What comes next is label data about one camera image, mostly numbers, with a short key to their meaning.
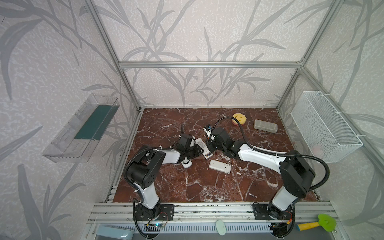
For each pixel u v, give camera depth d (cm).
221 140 67
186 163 84
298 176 45
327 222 69
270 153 51
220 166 89
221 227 68
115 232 66
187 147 79
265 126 105
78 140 63
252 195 79
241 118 110
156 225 71
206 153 93
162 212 73
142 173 48
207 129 76
